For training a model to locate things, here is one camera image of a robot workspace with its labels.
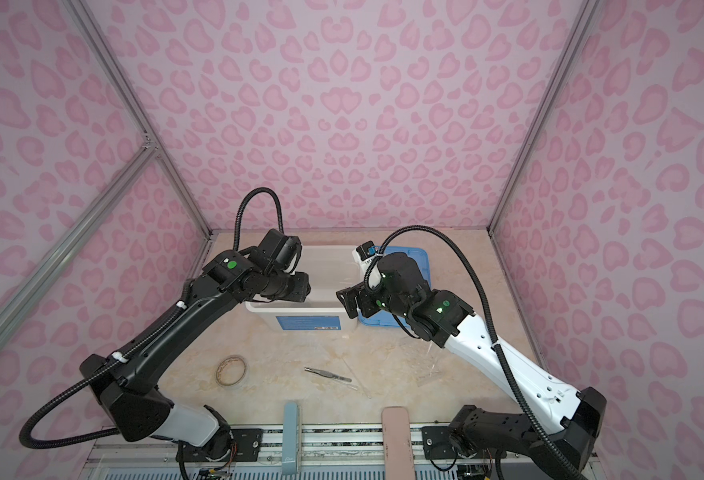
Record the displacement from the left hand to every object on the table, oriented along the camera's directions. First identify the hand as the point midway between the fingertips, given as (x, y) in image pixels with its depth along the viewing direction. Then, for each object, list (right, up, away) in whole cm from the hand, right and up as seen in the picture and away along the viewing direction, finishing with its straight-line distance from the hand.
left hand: (306, 283), depth 74 cm
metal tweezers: (+4, -27, +10) cm, 29 cm away
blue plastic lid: (+19, -6, -14) cm, 24 cm away
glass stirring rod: (+12, -28, +10) cm, 32 cm away
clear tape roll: (-24, -26, +12) cm, 37 cm away
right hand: (+12, 0, -6) cm, 13 cm away
